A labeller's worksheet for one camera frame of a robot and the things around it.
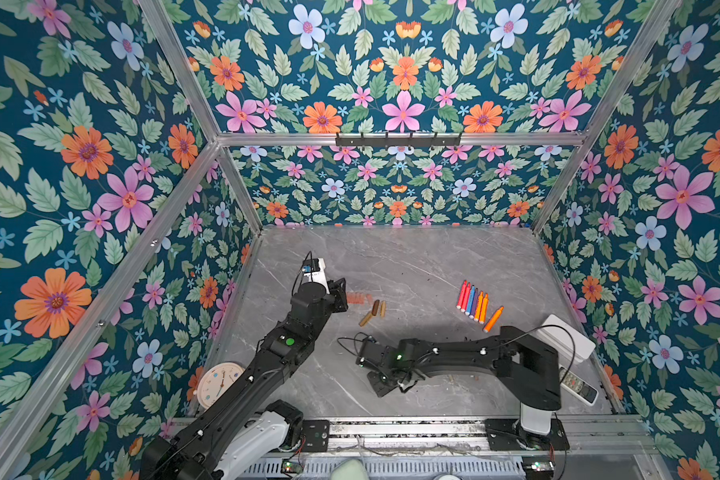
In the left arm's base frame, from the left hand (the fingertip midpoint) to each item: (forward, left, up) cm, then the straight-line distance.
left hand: (345, 274), depth 75 cm
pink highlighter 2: (+5, -38, -24) cm, 45 cm away
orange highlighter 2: (0, -43, -24) cm, 49 cm away
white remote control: (-26, -63, -24) cm, 72 cm away
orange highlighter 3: (-3, -45, -24) cm, 51 cm away
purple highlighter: (+3, -40, -25) cm, 47 cm away
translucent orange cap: (+7, -5, -25) cm, 26 cm away
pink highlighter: (+6, -37, -24) cm, 44 cm away
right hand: (-20, -6, -24) cm, 32 cm away
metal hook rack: (+42, -17, +12) cm, 47 cm away
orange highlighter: (+1, -41, -24) cm, 48 cm away
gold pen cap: (+3, -10, -24) cm, 26 cm away
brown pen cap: (+3, -7, -24) cm, 26 cm away
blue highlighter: (+4, -39, -25) cm, 47 cm away
